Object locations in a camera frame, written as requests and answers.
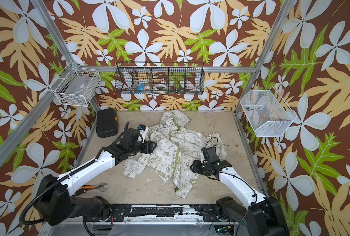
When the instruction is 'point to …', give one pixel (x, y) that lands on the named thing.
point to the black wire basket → (162, 78)
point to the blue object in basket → (141, 87)
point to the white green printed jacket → (178, 144)
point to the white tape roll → (160, 87)
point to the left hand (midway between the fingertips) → (152, 141)
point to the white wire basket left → (77, 86)
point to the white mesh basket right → (267, 112)
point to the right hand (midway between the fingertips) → (192, 166)
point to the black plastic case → (106, 123)
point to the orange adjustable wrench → (101, 187)
